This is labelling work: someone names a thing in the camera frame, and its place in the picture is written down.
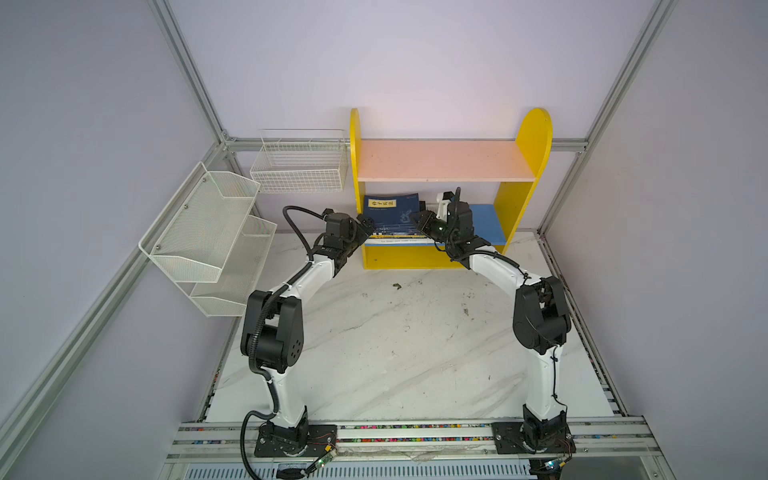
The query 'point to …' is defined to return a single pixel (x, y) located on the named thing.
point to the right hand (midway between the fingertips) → (407, 216)
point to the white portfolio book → (401, 242)
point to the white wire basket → (301, 161)
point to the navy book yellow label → (391, 214)
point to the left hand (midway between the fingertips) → (365, 229)
